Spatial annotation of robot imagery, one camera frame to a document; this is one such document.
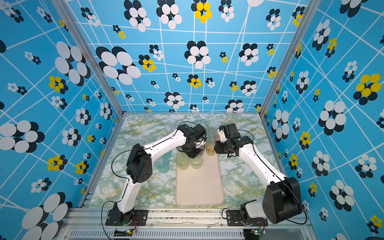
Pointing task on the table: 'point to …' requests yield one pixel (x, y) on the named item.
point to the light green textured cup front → (196, 162)
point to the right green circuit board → (256, 232)
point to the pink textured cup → (216, 136)
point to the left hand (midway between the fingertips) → (195, 155)
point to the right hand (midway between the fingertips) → (218, 147)
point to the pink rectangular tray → (200, 187)
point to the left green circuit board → (123, 232)
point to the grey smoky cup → (202, 147)
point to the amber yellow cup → (210, 148)
